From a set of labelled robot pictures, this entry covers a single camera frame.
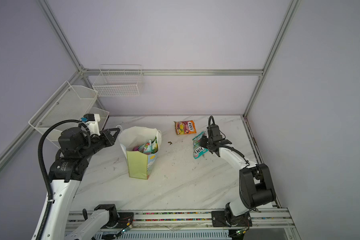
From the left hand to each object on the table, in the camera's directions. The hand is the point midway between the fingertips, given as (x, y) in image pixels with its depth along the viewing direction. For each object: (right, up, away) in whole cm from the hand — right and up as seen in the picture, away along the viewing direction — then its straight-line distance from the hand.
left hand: (119, 130), depth 65 cm
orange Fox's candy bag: (+30, +2, +46) cm, 55 cm away
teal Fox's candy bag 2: (+10, -10, +15) cm, 20 cm away
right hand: (+39, -6, +26) cm, 48 cm away
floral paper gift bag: (+6, -18, +11) cm, 22 cm away
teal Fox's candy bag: (+38, -13, +27) cm, 48 cm away
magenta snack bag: (-1, -11, +24) cm, 26 cm away
